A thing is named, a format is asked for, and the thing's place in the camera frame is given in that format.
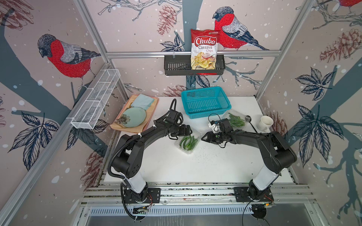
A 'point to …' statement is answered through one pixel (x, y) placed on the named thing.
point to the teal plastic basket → (205, 102)
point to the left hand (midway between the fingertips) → (189, 129)
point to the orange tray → (116, 122)
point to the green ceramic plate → (133, 117)
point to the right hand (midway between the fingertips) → (203, 139)
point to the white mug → (265, 124)
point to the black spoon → (248, 119)
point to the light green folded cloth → (143, 100)
